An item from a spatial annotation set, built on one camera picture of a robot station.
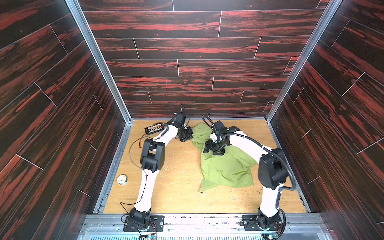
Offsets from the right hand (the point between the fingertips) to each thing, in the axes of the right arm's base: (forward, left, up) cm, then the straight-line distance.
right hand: (210, 151), depth 91 cm
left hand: (+15, +10, -3) cm, 18 cm away
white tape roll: (-18, +52, -5) cm, 55 cm away
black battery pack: (+24, +41, -6) cm, 48 cm away
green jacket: (-9, -15, -5) cm, 18 cm away
